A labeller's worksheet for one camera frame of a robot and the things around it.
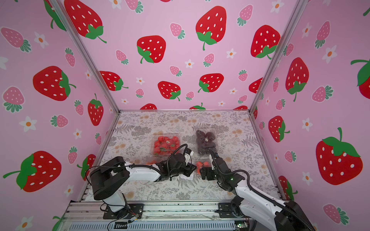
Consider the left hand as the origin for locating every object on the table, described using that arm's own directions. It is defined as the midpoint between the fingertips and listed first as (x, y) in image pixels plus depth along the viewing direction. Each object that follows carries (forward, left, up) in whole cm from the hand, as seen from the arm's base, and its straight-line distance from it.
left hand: (198, 167), depth 84 cm
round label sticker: (+18, -6, +4) cm, 19 cm away
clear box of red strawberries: (+15, +21, +1) cm, 26 cm away
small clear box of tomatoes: (+3, -1, -2) cm, 4 cm away
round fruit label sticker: (+16, +20, +3) cm, 26 cm away
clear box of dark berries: (+13, -4, +3) cm, 14 cm away
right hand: (-1, -4, -2) cm, 4 cm away
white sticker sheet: (-4, +4, -6) cm, 8 cm away
